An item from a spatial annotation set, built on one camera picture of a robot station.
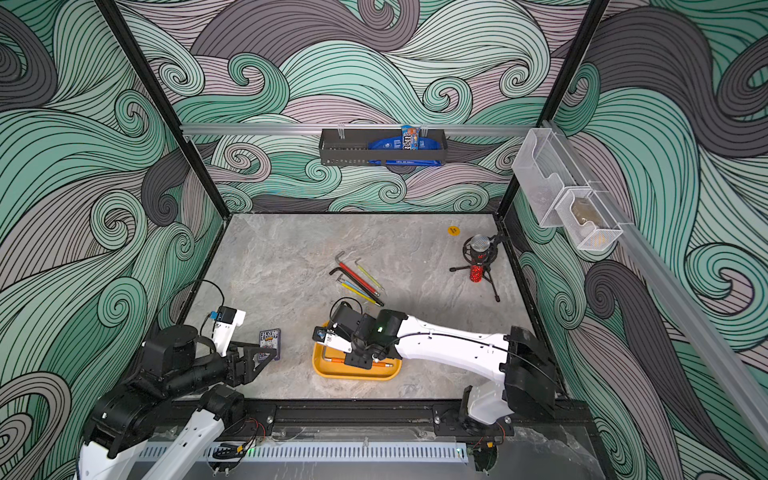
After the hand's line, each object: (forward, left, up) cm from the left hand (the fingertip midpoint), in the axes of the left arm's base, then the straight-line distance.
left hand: (267, 348), depth 64 cm
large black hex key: (+33, -13, -22) cm, 42 cm away
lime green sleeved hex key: (+34, -20, -22) cm, 45 cm away
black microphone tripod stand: (+31, -60, -16) cm, 69 cm away
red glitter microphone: (+27, -53, -1) cm, 59 cm away
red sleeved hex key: (+36, -13, -22) cm, 44 cm away
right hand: (+6, -19, -11) cm, 23 cm away
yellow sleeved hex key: (+26, -18, -22) cm, 39 cm away
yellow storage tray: (+2, -14, -22) cm, 26 cm away
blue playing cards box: (+10, +7, -20) cm, 24 cm away
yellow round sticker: (+54, -54, -22) cm, 79 cm away
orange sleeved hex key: (-2, -17, -3) cm, 17 cm away
